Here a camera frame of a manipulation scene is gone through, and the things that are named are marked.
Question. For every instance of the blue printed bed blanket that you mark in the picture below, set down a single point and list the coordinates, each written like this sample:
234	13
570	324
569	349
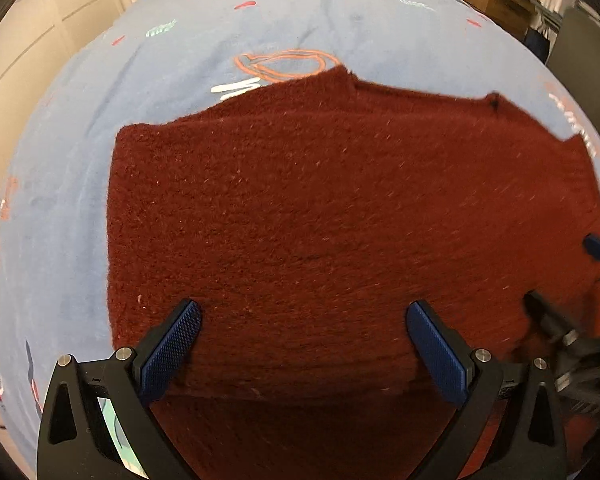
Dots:
180	60

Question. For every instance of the white wardrobe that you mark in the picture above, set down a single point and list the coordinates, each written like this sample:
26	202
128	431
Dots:
35	35

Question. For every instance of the black backpack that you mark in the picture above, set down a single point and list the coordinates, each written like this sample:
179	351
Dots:
536	45

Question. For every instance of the grey chair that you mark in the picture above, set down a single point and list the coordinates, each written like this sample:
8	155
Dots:
585	55

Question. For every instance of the dark red knit sweater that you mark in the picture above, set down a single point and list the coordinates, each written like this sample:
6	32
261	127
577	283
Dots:
330	210

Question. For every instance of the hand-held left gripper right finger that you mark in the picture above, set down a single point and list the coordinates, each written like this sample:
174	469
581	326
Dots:
437	355

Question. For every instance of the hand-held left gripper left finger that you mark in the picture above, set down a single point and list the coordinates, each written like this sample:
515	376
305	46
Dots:
172	350

